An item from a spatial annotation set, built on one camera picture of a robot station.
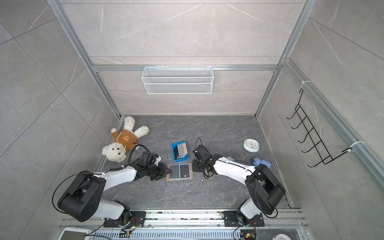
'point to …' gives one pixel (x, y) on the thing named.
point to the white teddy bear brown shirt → (115, 152)
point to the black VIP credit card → (184, 171)
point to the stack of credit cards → (180, 151)
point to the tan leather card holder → (175, 175)
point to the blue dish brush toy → (257, 162)
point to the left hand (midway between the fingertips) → (170, 169)
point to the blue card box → (176, 153)
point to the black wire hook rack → (323, 153)
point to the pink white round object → (281, 236)
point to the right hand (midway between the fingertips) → (195, 165)
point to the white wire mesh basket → (180, 80)
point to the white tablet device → (75, 233)
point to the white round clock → (251, 145)
